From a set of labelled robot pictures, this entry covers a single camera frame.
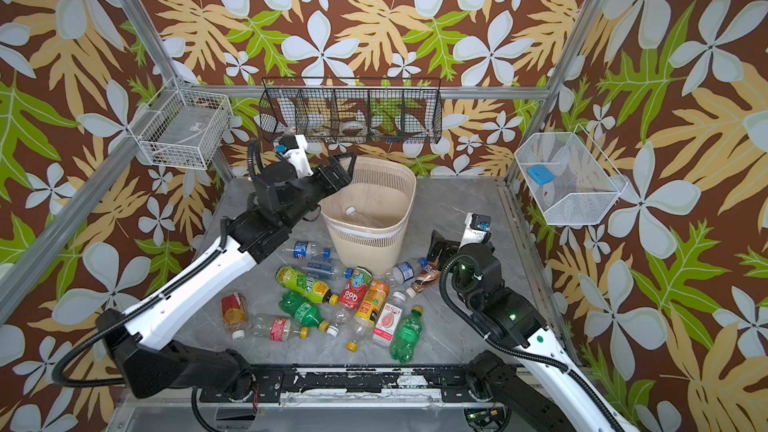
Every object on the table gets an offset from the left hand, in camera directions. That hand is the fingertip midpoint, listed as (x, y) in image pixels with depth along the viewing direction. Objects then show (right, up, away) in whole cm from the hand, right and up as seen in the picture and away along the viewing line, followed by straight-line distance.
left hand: (343, 157), depth 65 cm
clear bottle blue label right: (+16, -30, +24) cm, 42 cm away
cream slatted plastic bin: (+4, -15, +32) cm, 35 cm away
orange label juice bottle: (+6, -38, +19) cm, 43 cm away
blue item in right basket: (+55, -1, +21) cm, 59 cm away
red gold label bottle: (-32, -41, +17) cm, 55 cm away
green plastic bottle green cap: (+15, -46, +14) cm, 50 cm away
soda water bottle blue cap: (-9, -30, +26) cm, 41 cm away
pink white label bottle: (+10, -42, +16) cm, 46 cm away
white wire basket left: (-50, +12, +21) cm, 55 cm away
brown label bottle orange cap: (+22, -32, +24) cm, 46 cm away
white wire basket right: (+62, -4, +18) cm, 65 cm away
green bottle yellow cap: (-13, -39, +17) cm, 45 cm away
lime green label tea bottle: (-11, -35, +20) cm, 41 cm away
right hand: (+24, -18, +5) cm, 30 cm away
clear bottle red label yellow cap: (-20, -43, +14) cm, 50 cm away
